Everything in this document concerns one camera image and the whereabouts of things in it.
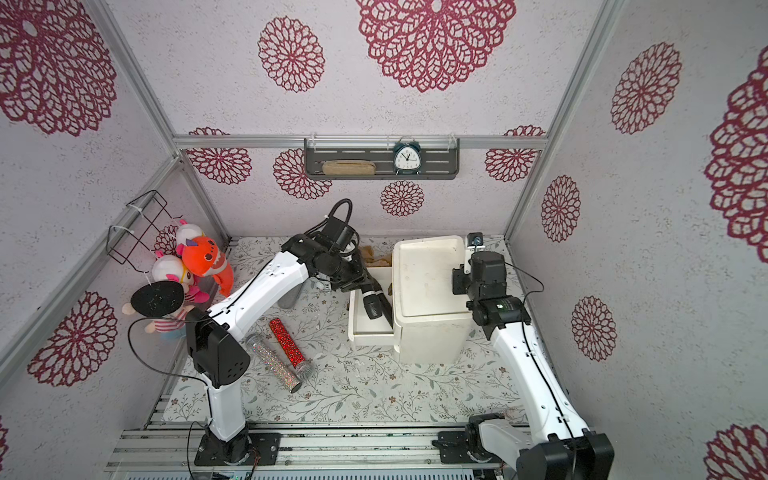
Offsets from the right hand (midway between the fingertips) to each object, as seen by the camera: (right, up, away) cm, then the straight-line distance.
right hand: (467, 262), depth 77 cm
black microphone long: (-25, -11, +1) cm, 27 cm away
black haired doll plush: (-78, -10, +1) cm, 79 cm away
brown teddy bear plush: (-25, +1, +23) cm, 34 cm away
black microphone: (-21, -13, +5) cm, 25 cm away
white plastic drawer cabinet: (-10, -14, -7) cm, 19 cm away
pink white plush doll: (-83, -2, +10) cm, 83 cm away
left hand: (-25, -6, +4) cm, 26 cm away
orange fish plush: (-76, +2, +13) cm, 77 cm away
